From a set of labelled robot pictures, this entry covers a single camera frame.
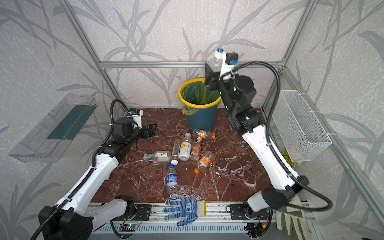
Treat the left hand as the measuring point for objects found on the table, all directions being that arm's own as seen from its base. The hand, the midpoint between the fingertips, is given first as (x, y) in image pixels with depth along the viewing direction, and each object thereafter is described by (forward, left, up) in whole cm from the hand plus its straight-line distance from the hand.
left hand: (151, 119), depth 78 cm
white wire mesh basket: (-14, -69, +9) cm, 71 cm away
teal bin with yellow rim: (+10, -25, +3) cm, 27 cm away
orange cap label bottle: (-14, -29, -22) cm, 39 cm away
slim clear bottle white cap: (-7, -11, -22) cm, 25 cm away
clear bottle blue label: (-25, -11, -21) cm, 34 cm away
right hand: (+4, -32, +32) cm, 45 cm away
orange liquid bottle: (-7, -24, -22) cm, 33 cm away
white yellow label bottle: (-8, -17, -21) cm, 28 cm away
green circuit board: (-45, +7, -27) cm, 53 cm away
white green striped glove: (-42, -72, -24) cm, 86 cm away
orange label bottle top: (+6, -28, -23) cm, 36 cm away
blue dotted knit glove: (-37, -20, -26) cm, 49 cm away
